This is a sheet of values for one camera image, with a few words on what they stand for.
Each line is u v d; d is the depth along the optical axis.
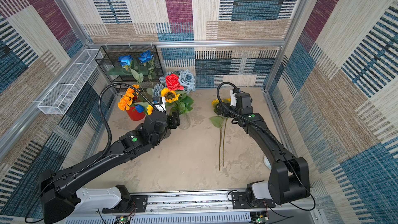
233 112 0.59
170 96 0.73
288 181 0.41
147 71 0.74
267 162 0.83
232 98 0.76
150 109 0.73
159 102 0.60
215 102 1.05
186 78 0.69
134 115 1.05
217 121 1.00
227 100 1.07
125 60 0.69
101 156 0.45
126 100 0.70
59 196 0.39
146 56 0.73
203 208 0.73
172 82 0.68
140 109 0.73
